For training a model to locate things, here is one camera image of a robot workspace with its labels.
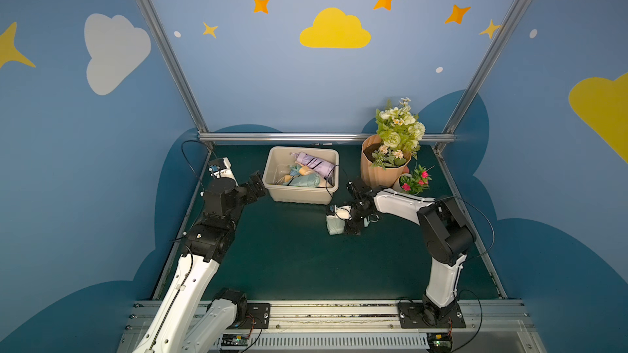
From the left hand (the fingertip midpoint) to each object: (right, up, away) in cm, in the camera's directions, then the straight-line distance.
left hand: (245, 174), depth 71 cm
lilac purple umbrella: (+22, +3, +27) cm, 35 cm away
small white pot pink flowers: (+60, -3, +20) cm, 63 cm away
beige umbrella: (+16, +2, +27) cm, 32 cm away
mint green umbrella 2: (+28, -19, +21) cm, 40 cm away
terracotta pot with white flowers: (+48, +7, +23) cm, 54 cm away
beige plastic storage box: (+5, +8, +33) cm, 34 cm away
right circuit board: (+59, -51, +2) cm, 78 cm away
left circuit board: (-3, -50, +1) cm, 50 cm away
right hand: (+34, -18, +26) cm, 46 cm away
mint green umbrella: (+18, -2, +19) cm, 27 cm away
